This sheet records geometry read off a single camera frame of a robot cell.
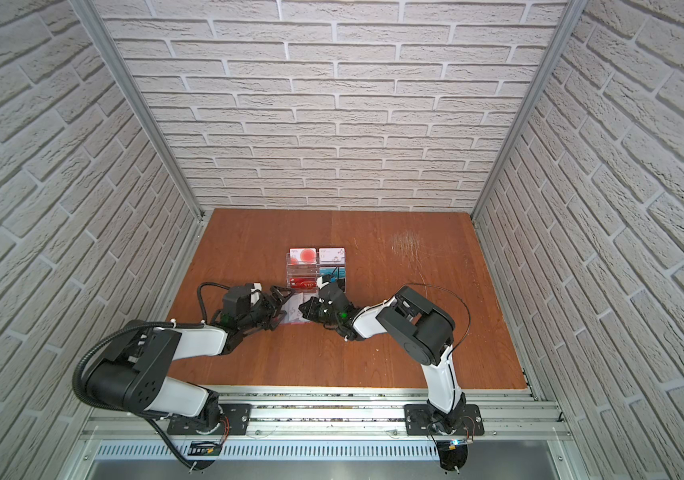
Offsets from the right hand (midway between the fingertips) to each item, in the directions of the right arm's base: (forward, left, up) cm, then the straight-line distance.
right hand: (297, 306), depth 90 cm
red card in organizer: (+9, -1, -2) cm, 10 cm away
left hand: (+2, +1, +2) cm, 3 cm away
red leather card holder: (-3, +1, -2) cm, 3 cm away
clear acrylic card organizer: (+14, -2, +2) cm, 14 cm away
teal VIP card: (+9, -12, +3) cm, 16 cm away
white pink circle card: (+15, -2, +5) cm, 16 cm away
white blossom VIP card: (+15, -11, +4) cm, 19 cm away
